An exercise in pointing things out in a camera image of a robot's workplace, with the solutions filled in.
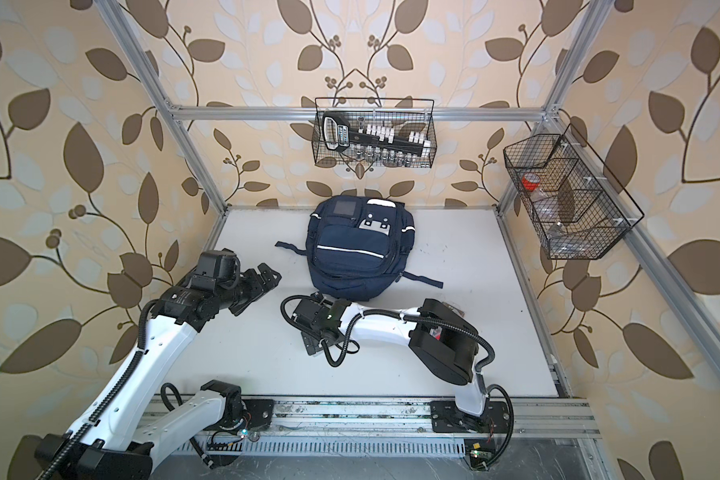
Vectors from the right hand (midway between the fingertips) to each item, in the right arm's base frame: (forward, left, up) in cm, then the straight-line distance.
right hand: (325, 339), depth 84 cm
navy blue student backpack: (+30, -10, +5) cm, 31 cm away
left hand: (+8, +12, +18) cm, 23 cm away
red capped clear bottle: (+36, -62, +26) cm, 76 cm away
